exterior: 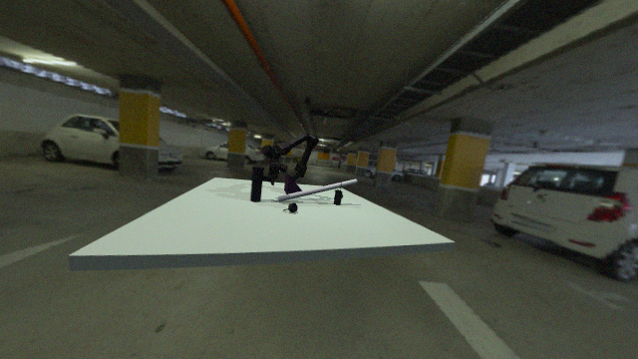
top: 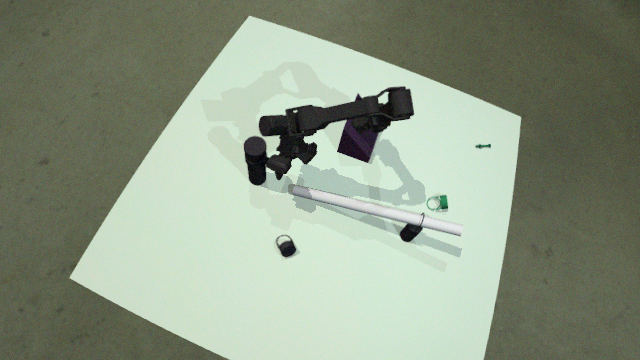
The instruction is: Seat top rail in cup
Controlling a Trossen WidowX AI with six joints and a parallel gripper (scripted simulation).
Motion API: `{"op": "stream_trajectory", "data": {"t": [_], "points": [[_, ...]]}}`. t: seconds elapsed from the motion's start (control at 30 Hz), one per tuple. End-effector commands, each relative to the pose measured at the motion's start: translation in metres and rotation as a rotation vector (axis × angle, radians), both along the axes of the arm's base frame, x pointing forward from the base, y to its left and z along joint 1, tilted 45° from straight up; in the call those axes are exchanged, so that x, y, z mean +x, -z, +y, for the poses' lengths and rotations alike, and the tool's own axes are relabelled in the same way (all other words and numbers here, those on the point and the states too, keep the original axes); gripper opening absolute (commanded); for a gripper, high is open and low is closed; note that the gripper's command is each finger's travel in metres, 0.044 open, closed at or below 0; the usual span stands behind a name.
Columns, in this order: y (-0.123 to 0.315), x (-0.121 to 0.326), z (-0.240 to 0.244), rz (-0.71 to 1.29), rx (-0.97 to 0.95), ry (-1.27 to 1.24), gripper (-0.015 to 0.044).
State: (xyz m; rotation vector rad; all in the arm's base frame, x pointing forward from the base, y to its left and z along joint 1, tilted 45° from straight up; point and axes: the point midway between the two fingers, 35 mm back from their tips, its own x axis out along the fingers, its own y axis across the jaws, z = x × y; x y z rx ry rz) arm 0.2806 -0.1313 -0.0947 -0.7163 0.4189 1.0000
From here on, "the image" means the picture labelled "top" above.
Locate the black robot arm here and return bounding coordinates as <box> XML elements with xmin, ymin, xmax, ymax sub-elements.
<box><xmin>259</xmin><ymin>86</ymin><xmax>414</xmax><ymax>164</ymax></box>

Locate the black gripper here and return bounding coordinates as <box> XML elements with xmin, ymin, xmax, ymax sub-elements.
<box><xmin>266</xmin><ymin>134</ymin><xmax>302</xmax><ymax>180</ymax></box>

